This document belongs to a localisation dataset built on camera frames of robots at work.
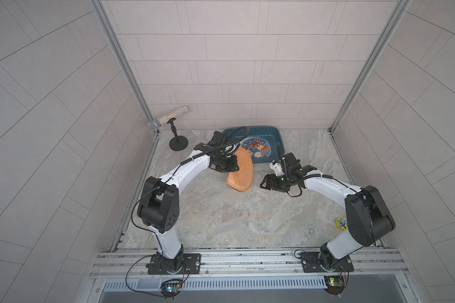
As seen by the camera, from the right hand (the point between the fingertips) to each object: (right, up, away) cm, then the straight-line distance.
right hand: (265, 185), depth 88 cm
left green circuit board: (-36, -30, -23) cm, 53 cm away
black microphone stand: (-48, +20, +22) cm, 56 cm away
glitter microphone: (-52, +29, +1) cm, 60 cm away
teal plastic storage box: (+9, +26, +23) cm, 36 cm away
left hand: (-11, +9, -2) cm, 15 cm away
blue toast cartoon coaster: (-1, +18, +18) cm, 25 cm away
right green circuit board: (+23, -32, -20) cm, 43 cm away
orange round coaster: (-11, +4, -4) cm, 12 cm away
